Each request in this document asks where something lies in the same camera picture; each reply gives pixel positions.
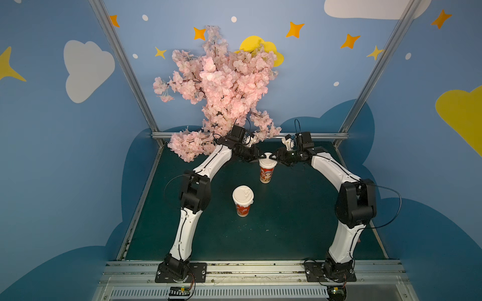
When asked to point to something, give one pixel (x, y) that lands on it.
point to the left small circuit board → (179, 291)
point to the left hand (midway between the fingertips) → (264, 155)
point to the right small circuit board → (336, 293)
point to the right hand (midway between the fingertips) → (275, 157)
